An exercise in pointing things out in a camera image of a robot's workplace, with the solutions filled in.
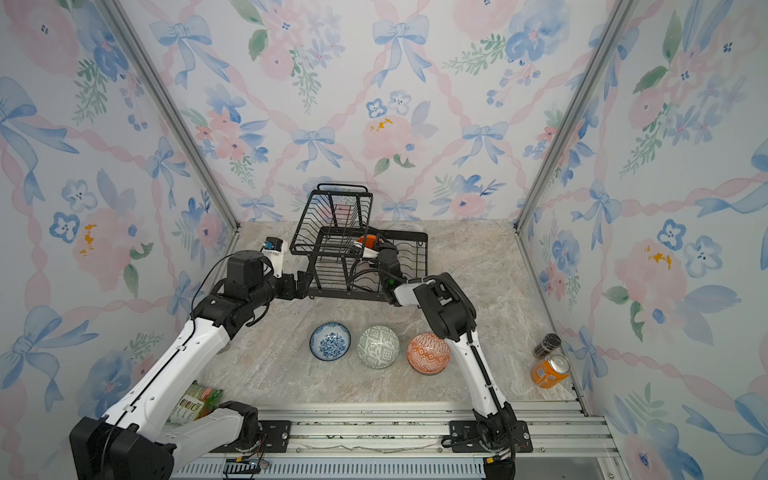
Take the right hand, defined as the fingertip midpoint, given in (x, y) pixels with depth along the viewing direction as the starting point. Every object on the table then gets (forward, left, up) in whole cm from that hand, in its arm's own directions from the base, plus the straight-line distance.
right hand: (382, 233), depth 103 cm
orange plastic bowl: (-3, +5, 0) cm, 6 cm away
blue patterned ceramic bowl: (-35, +15, -10) cm, 39 cm away
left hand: (-25, +21, +12) cm, 35 cm away
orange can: (-46, -43, -2) cm, 63 cm away
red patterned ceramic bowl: (-39, -14, -9) cm, 42 cm away
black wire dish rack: (+5, +18, -3) cm, 19 cm away
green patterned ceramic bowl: (-38, 0, -8) cm, 38 cm away
